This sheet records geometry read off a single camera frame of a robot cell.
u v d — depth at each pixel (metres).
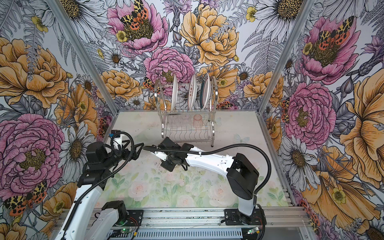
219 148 0.50
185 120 0.99
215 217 0.76
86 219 0.45
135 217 0.74
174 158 0.60
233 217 0.74
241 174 0.45
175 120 1.02
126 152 0.65
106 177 0.51
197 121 1.05
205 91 0.89
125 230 0.71
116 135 0.62
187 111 0.83
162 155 0.72
